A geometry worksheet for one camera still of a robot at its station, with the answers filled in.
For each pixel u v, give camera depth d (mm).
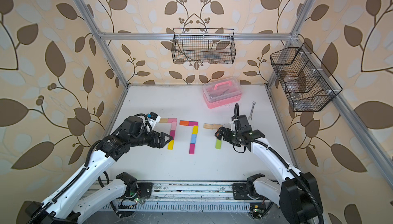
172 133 948
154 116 671
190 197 737
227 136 735
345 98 587
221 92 1062
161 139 649
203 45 959
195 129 978
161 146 639
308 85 732
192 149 873
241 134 632
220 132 754
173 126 985
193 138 932
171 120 996
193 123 990
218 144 903
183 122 996
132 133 566
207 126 978
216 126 963
